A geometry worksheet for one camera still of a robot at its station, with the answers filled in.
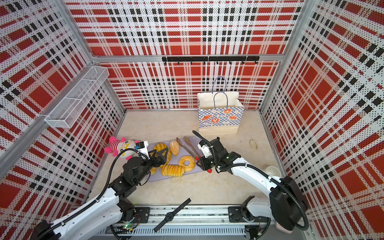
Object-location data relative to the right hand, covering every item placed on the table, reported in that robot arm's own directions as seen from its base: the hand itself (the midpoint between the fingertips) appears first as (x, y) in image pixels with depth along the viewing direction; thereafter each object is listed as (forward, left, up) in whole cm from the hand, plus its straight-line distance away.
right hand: (200, 164), depth 80 cm
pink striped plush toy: (+14, +53, -4) cm, 55 cm away
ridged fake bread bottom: (-1, +16, -6) cm, 17 cm away
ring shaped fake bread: (+1, +8, -9) cm, 12 cm away
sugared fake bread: (+14, +16, -5) cm, 22 cm away
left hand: (+4, +20, +6) cm, 21 cm away
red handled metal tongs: (+5, +3, +2) cm, 6 cm away
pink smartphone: (-28, -37, -9) cm, 48 cm away
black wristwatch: (-23, +15, -10) cm, 29 cm away
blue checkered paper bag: (+27, -12, +12) cm, 32 cm away
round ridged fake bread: (+14, +26, -5) cm, 30 cm away
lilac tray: (+8, +16, -10) cm, 21 cm away
